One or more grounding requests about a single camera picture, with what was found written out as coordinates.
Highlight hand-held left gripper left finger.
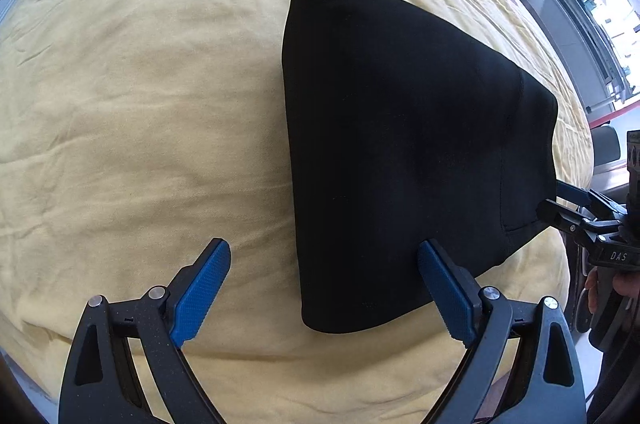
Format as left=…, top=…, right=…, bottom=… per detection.
left=57, top=238, right=232, bottom=424

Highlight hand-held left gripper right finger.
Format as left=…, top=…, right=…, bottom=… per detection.
left=417, top=239, right=588, bottom=424

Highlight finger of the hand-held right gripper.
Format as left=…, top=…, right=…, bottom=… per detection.
left=536, top=198, right=626, bottom=251
left=555, top=180, right=626, bottom=221

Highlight black pants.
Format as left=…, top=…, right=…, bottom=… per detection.
left=281, top=0, right=559, bottom=336

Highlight person's right hand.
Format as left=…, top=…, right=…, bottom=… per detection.
left=584, top=269, right=640, bottom=320

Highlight grey chair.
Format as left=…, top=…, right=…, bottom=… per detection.
left=590, top=124, right=632, bottom=165

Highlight grey desk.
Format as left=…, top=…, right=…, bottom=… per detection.
left=515, top=0, right=640, bottom=115

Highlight yellow printed bedsheet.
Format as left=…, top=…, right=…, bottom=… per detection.
left=0, top=0, right=596, bottom=424

